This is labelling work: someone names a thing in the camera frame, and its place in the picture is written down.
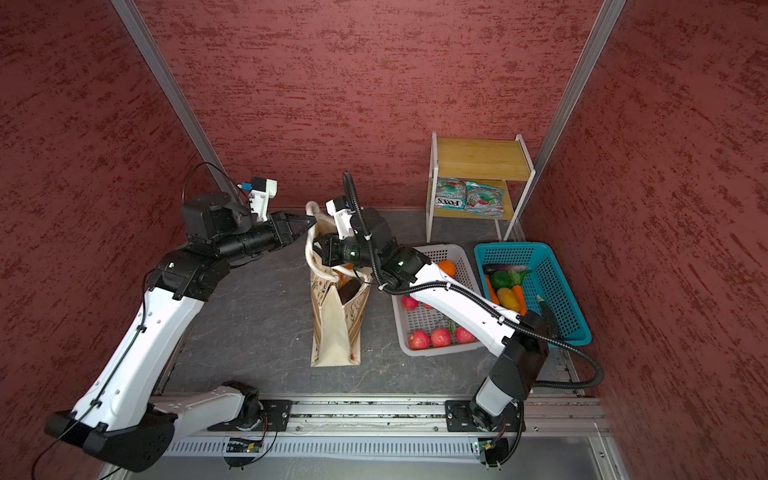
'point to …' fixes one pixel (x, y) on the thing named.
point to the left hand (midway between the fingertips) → (316, 229)
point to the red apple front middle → (440, 337)
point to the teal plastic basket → (546, 279)
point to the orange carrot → (519, 293)
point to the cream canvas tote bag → (338, 298)
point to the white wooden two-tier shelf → (504, 164)
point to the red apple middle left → (409, 303)
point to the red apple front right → (463, 336)
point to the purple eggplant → (348, 289)
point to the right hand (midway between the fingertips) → (307, 251)
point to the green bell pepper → (500, 279)
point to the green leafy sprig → (452, 328)
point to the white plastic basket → (426, 330)
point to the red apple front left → (418, 340)
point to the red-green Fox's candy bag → (484, 199)
